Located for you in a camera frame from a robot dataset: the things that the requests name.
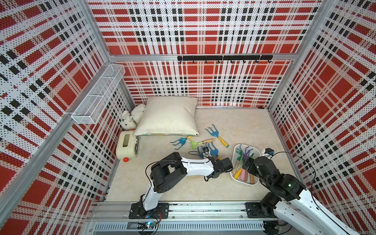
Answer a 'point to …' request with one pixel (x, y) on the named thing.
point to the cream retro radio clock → (127, 145)
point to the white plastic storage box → (240, 152)
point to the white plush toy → (129, 121)
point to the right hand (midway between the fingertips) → (252, 162)
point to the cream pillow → (168, 115)
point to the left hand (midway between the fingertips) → (211, 163)
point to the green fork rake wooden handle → (194, 145)
